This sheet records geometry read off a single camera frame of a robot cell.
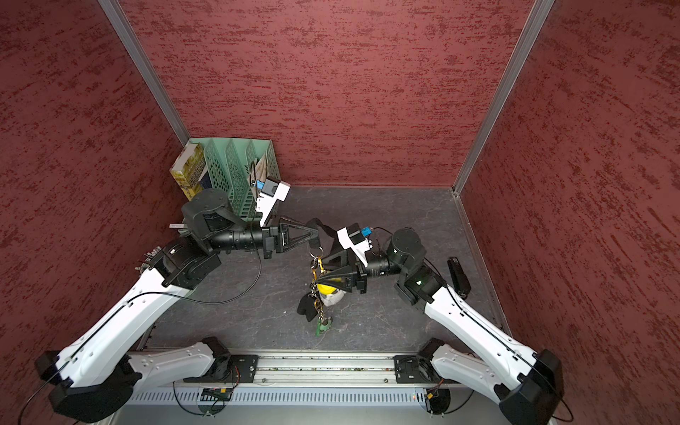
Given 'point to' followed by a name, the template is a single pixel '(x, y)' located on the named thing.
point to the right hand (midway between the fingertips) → (318, 279)
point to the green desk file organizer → (227, 163)
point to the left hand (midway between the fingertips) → (312, 240)
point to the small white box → (176, 225)
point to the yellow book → (189, 168)
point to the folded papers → (259, 172)
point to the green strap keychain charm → (324, 322)
